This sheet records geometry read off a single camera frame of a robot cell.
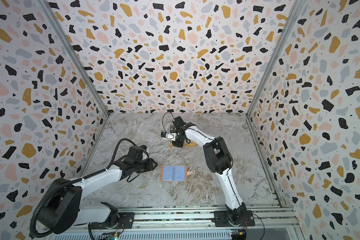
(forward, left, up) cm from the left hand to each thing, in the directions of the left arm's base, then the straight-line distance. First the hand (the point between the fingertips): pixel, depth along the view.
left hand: (159, 164), depth 88 cm
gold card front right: (+16, -19, -4) cm, 25 cm away
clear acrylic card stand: (+15, -6, -4) cm, 17 cm away
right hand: (+18, -10, -2) cm, 20 cm away
